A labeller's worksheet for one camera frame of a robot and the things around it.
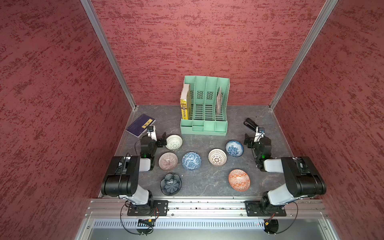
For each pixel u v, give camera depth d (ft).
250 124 3.47
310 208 2.50
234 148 3.11
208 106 3.99
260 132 2.61
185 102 2.90
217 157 3.00
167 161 2.93
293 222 2.28
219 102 3.49
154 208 2.38
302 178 1.49
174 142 3.20
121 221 2.28
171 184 2.65
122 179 1.43
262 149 2.37
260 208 2.42
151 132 2.60
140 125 3.52
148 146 2.29
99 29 2.55
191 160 2.94
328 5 2.31
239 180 2.72
